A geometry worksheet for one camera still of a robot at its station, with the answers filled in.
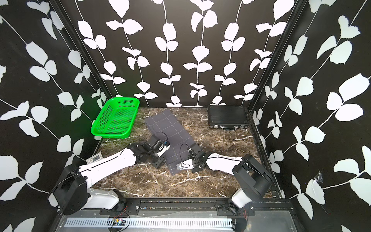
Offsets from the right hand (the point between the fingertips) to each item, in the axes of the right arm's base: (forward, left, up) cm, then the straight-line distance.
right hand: (189, 158), depth 90 cm
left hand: (-2, +16, +7) cm, 18 cm away
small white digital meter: (-1, +61, +1) cm, 61 cm away
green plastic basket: (+31, +58, +1) cm, 66 cm away
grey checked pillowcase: (+29, +19, -2) cm, 34 cm away
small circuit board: (-33, +36, -1) cm, 49 cm away
